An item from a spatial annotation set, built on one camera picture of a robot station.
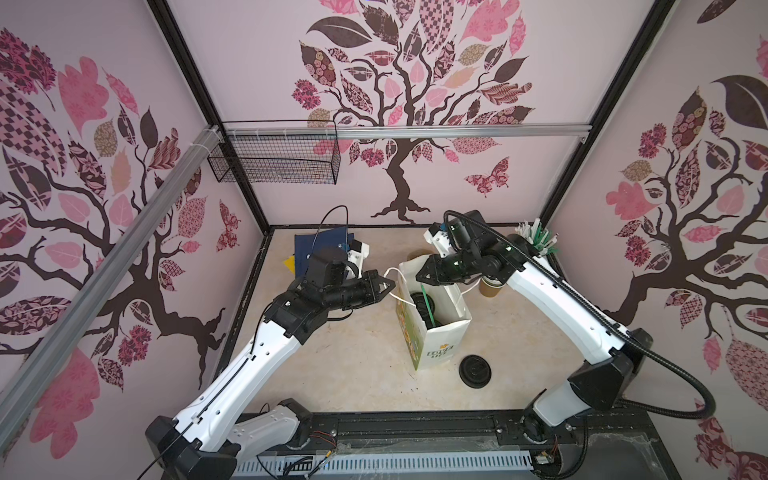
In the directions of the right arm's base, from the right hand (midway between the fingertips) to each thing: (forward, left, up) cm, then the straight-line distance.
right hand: (418, 273), depth 71 cm
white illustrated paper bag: (-14, -3, -12) cm, 18 cm away
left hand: (-6, +6, +1) cm, 8 cm away
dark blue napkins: (+25, +36, -16) cm, 47 cm away
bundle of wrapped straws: (+20, -42, -11) cm, 48 cm away
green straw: (-5, -3, -7) cm, 9 cm away
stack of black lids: (-15, -16, -26) cm, 34 cm away
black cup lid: (-6, -1, -7) cm, 10 cm away
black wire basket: (+45, +42, +7) cm, 62 cm away
